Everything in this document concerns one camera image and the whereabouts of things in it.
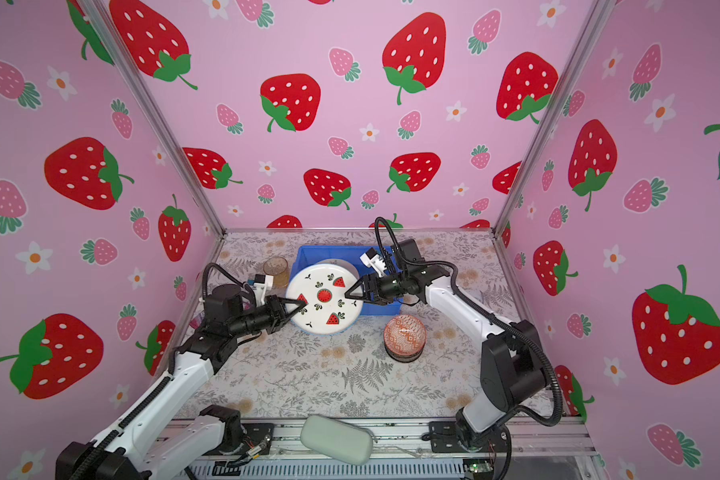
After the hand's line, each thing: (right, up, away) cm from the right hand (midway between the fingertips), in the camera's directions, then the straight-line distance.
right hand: (351, 296), depth 77 cm
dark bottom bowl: (+14, -17, +3) cm, 23 cm away
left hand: (-12, -2, -2) cm, 12 cm away
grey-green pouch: (-1, -35, -5) cm, 35 cm away
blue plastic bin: (-20, +11, +29) cm, 37 cm away
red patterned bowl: (+15, -12, +7) cm, 20 cm away
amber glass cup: (-28, +7, +26) cm, 39 cm away
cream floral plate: (-6, +9, +31) cm, 32 cm away
